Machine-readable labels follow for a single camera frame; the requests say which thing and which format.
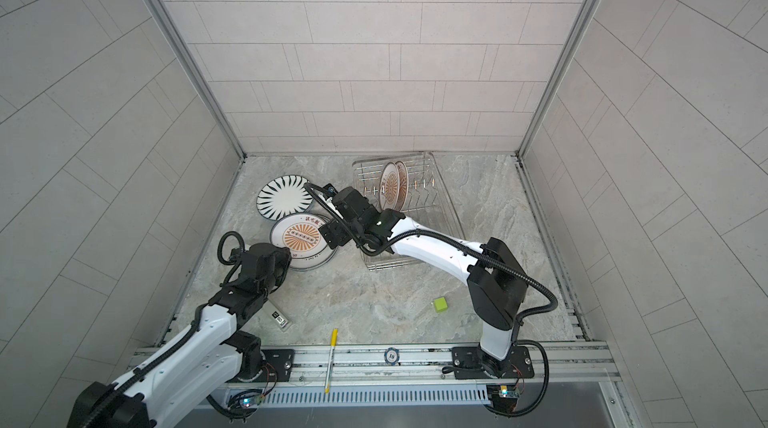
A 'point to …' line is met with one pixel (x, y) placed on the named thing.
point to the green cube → (440, 304)
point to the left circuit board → (249, 399)
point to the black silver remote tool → (281, 321)
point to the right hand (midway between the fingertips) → (331, 224)
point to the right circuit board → (503, 397)
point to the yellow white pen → (334, 341)
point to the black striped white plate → (283, 197)
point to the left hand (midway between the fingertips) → (300, 241)
